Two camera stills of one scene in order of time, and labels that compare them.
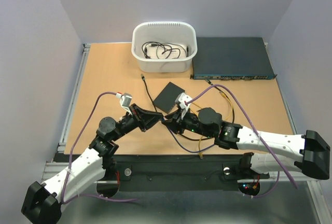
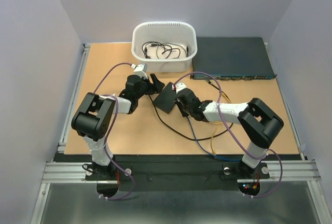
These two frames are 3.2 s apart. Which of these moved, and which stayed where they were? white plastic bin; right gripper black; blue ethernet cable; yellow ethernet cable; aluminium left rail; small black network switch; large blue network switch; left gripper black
Moved: left gripper black; yellow ethernet cable; right gripper black; blue ethernet cable
Stayed: large blue network switch; aluminium left rail; small black network switch; white plastic bin
